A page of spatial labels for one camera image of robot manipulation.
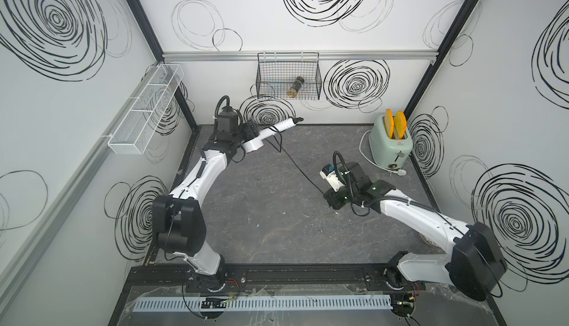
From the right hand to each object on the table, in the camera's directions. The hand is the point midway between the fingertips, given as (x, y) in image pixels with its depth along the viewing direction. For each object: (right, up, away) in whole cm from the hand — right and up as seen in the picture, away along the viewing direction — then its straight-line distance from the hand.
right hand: (328, 194), depth 83 cm
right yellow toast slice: (+32, +27, +10) cm, 43 cm away
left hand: (-31, +26, +4) cm, 40 cm away
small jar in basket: (-13, +40, +4) cm, 42 cm away
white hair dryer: (-27, +20, -1) cm, 33 cm away
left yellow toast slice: (+27, +28, +9) cm, 40 cm away
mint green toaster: (+29, +15, +11) cm, 34 cm away
